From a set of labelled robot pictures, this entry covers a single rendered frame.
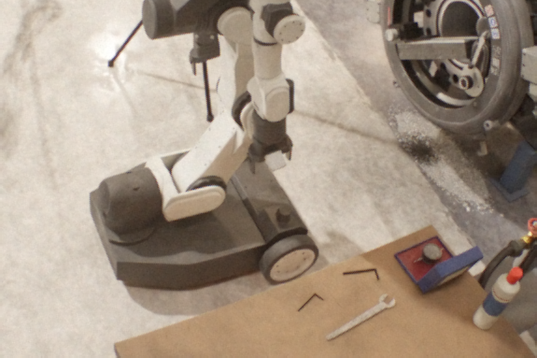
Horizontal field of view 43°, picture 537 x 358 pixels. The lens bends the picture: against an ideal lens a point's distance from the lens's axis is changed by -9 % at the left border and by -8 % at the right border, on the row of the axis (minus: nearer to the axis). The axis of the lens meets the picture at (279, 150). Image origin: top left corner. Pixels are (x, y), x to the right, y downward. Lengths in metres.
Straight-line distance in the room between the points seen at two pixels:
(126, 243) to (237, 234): 0.36
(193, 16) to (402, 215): 1.33
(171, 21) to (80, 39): 1.58
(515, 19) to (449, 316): 1.02
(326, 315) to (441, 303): 0.33
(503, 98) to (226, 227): 1.03
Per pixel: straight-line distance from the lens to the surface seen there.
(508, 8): 2.41
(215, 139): 2.20
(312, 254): 2.38
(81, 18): 3.47
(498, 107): 2.52
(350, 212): 2.71
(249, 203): 2.40
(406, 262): 2.00
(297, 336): 1.79
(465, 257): 1.93
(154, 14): 1.77
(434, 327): 1.91
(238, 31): 1.84
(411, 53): 2.76
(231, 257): 2.30
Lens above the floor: 1.97
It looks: 44 degrees down
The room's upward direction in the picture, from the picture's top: 13 degrees clockwise
